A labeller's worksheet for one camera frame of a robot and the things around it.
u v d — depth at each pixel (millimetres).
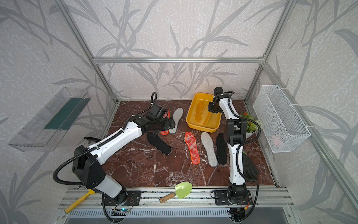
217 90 872
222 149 912
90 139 794
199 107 1153
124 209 707
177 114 1107
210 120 1027
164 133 987
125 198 684
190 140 963
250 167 825
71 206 701
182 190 769
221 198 736
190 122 1010
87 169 422
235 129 647
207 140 964
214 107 923
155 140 961
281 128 615
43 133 635
